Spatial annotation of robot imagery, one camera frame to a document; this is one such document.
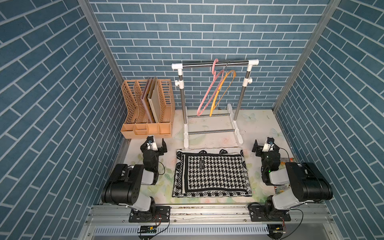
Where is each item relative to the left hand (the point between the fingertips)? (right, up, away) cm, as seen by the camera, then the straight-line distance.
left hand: (158, 139), depth 89 cm
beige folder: (-2, +23, -2) cm, 23 cm away
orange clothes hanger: (+38, +30, -3) cm, 48 cm away
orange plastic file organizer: (-18, +8, +13) cm, 23 cm away
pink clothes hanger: (+25, +15, -14) cm, 33 cm away
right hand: (+65, -2, +1) cm, 65 cm away
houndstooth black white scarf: (+31, -18, -6) cm, 37 cm away
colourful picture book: (+77, -14, +3) cm, 79 cm away
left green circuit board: (0, -42, -17) cm, 45 cm away
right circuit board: (+61, -42, -18) cm, 76 cm away
